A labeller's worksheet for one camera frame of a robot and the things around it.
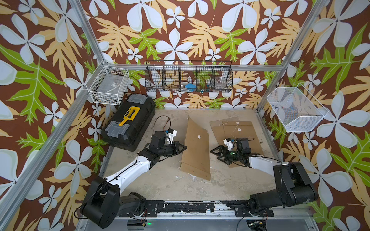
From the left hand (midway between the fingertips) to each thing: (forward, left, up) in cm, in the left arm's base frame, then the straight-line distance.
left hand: (187, 145), depth 79 cm
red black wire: (+26, +16, -16) cm, 35 cm away
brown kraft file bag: (+24, -27, -17) cm, 40 cm away
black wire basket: (+41, -6, +17) cm, 45 cm away
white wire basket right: (+17, -64, +11) cm, 67 cm away
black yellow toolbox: (+11, +39, 0) cm, 40 cm away
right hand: (0, -16, -11) cm, 20 cm away
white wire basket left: (+31, +48, +17) cm, 60 cm away
